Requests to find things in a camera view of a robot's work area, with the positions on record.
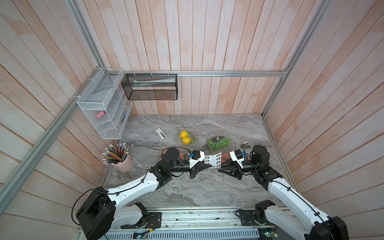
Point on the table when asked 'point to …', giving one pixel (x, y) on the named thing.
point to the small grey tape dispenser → (245, 145)
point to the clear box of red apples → (225, 157)
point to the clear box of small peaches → (181, 155)
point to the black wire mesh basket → (150, 86)
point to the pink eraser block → (100, 114)
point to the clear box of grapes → (217, 143)
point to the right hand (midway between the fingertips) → (218, 167)
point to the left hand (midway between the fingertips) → (209, 166)
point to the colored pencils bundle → (114, 154)
